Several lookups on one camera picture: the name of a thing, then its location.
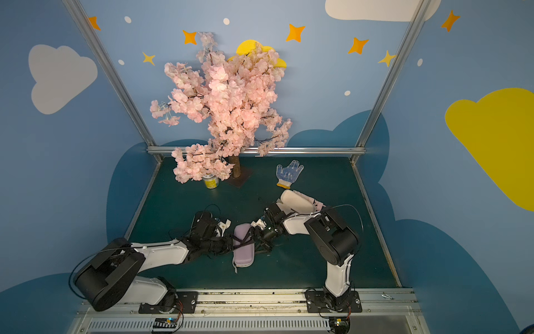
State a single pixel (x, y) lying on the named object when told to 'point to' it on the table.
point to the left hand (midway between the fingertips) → (244, 243)
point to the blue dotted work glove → (288, 175)
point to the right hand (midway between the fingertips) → (249, 247)
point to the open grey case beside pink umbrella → (292, 202)
